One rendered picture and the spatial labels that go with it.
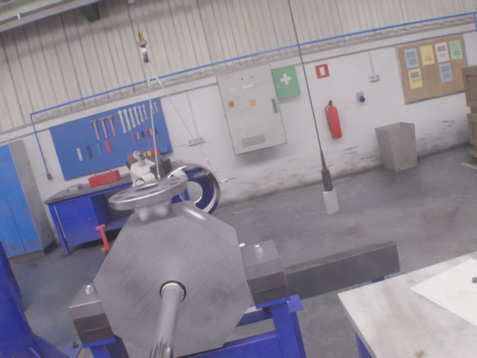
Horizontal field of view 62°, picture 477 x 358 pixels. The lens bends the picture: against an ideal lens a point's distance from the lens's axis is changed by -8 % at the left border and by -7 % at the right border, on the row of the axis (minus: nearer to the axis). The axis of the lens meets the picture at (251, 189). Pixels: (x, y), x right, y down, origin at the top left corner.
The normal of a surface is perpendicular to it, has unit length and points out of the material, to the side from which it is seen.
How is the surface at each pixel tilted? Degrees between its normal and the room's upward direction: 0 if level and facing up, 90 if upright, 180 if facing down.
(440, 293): 0
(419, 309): 0
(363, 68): 90
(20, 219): 90
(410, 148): 93
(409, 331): 0
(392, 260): 90
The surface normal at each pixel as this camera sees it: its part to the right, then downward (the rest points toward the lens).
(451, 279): -0.22, -0.95
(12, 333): 0.70, 0.00
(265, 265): 0.09, 0.21
